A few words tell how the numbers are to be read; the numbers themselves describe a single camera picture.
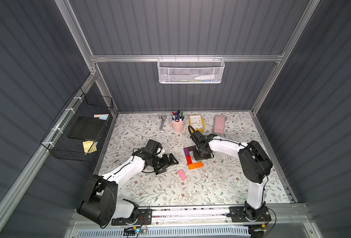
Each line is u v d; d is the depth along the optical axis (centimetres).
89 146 61
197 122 111
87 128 72
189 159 94
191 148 96
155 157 74
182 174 89
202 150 71
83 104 79
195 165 91
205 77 88
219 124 112
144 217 73
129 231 70
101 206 42
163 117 116
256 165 53
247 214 67
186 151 98
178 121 101
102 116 81
